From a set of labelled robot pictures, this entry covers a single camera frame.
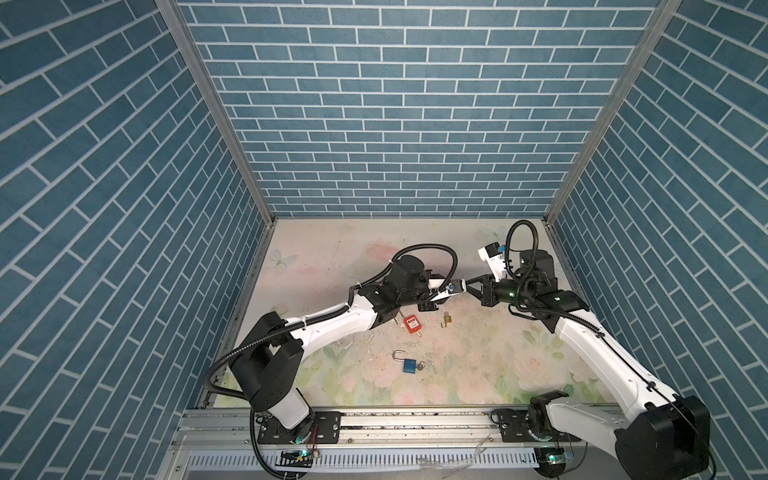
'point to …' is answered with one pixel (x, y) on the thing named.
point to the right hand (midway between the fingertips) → (461, 282)
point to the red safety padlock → (413, 324)
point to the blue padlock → (410, 366)
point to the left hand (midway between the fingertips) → (449, 283)
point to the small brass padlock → (446, 319)
